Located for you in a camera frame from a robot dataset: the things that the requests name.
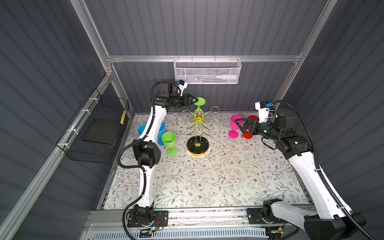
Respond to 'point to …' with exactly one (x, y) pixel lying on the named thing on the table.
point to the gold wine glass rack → (198, 145)
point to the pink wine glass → (234, 134)
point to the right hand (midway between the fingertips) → (243, 121)
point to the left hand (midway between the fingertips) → (196, 100)
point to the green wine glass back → (199, 116)
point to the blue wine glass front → (161, 132)
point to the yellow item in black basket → (123, 117)
